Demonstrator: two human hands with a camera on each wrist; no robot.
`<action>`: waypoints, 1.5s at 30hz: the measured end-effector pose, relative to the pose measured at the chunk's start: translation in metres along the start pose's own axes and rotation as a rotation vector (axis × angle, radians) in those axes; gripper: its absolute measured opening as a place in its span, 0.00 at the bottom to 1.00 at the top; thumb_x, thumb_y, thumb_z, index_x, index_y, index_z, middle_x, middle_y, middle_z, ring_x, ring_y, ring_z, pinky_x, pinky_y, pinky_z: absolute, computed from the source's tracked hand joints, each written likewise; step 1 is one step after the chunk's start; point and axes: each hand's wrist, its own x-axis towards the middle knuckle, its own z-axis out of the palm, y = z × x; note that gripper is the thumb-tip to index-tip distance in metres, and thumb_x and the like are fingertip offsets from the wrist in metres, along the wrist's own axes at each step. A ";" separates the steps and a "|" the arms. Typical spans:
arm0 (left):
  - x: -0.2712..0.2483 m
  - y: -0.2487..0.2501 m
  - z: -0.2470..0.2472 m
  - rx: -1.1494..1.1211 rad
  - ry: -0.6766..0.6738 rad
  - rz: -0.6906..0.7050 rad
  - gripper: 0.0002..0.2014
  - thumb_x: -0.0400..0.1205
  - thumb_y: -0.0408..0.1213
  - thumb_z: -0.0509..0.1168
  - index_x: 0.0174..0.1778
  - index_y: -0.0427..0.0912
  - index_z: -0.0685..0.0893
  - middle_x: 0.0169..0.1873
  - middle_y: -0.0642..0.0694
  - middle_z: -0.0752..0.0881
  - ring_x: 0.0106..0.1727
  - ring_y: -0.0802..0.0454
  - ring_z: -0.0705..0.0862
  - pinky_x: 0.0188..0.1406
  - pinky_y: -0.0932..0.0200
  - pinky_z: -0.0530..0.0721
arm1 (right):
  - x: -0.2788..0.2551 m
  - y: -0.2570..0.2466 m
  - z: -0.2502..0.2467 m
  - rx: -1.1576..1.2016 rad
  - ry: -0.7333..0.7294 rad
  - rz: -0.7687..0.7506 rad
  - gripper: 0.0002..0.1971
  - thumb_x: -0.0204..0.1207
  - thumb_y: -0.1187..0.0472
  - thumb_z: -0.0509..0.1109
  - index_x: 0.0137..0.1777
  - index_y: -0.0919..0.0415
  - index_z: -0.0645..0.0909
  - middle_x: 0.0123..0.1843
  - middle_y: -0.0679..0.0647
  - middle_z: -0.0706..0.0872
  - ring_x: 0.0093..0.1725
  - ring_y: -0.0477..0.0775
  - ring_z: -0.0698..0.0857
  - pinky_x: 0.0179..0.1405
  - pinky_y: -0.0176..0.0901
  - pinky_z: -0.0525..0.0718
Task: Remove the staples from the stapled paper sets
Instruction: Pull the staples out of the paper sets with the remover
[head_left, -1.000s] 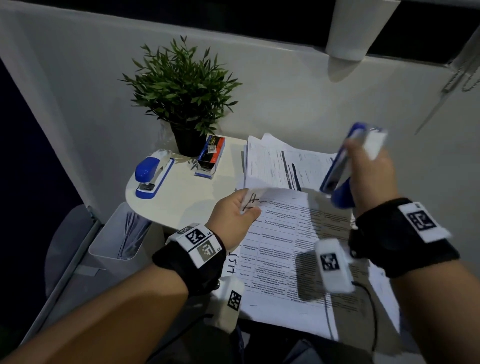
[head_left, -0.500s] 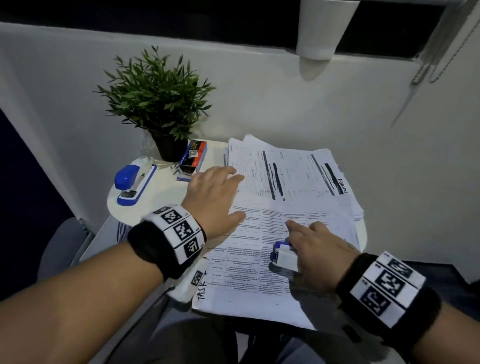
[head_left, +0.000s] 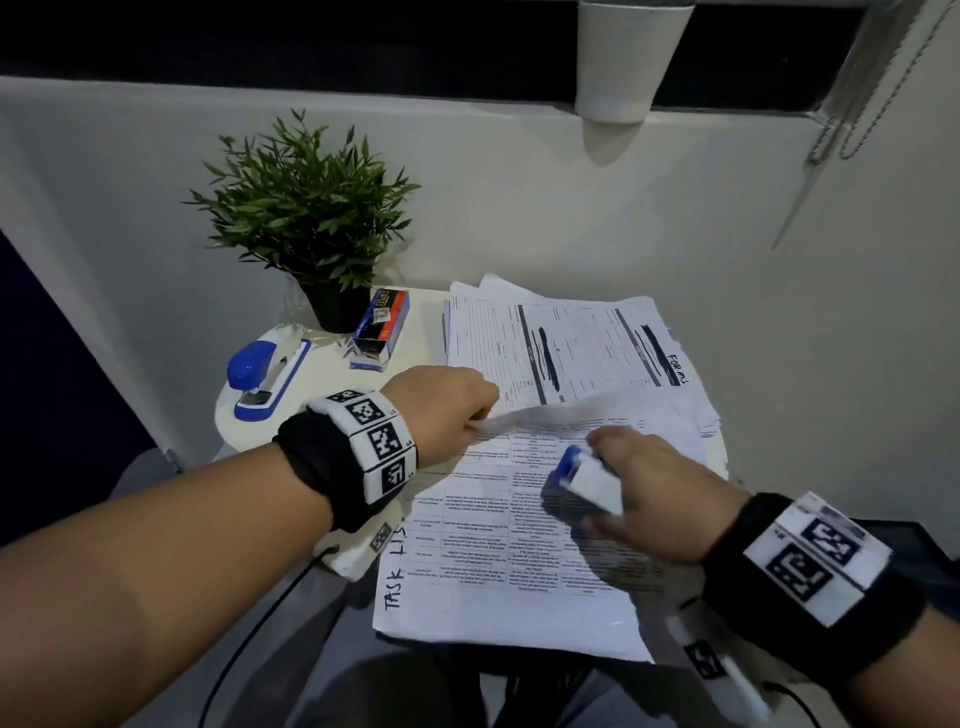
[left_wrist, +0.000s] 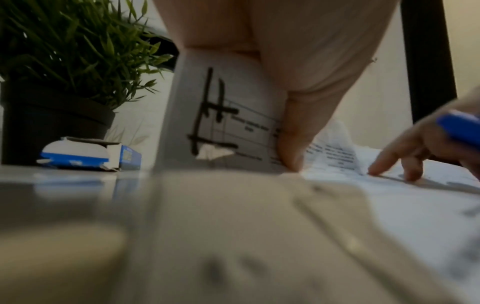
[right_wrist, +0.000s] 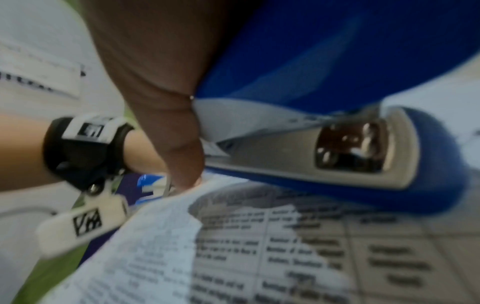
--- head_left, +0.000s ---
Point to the person's right hand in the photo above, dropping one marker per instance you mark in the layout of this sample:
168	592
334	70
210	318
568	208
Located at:
675	502

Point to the person's grey trousers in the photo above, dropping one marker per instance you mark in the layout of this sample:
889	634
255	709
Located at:
375	690

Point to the grey round stool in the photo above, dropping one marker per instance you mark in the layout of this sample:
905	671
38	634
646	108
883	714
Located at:
142	472

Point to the green potted plant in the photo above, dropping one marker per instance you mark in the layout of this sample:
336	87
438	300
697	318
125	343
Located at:
300	202

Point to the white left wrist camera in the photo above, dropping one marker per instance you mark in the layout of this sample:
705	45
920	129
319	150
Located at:
352	559

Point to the stack of printed papers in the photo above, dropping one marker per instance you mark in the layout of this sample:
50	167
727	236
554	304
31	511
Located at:
585	345

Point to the person's left hand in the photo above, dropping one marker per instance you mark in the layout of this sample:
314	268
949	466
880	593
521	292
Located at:
442	412

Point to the person's left forearm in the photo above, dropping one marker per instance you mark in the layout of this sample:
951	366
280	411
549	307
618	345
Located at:
135	592

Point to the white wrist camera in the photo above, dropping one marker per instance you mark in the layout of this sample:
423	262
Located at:
352	559
735	690

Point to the printed paper bundle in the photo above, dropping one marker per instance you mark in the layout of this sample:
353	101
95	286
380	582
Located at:
487	555

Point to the blue staples box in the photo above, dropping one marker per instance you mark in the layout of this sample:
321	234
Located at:
382	322

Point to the white hanging cup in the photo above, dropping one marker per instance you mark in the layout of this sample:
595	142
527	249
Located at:
630	60

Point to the dark window pane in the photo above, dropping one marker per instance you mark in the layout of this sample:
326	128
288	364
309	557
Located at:
300	45

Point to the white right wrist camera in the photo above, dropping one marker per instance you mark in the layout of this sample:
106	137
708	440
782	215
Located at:
735	690

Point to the blue white stapler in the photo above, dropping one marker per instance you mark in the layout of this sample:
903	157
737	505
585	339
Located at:
592	484
251	364

